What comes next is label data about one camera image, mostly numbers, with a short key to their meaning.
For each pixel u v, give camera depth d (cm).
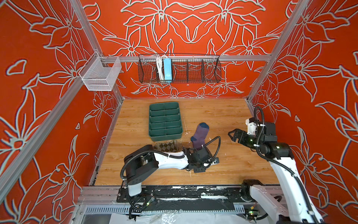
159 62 88
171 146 90
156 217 67
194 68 98
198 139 93
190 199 73
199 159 63
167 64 90
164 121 97
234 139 66
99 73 93
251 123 65
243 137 64
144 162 49
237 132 65
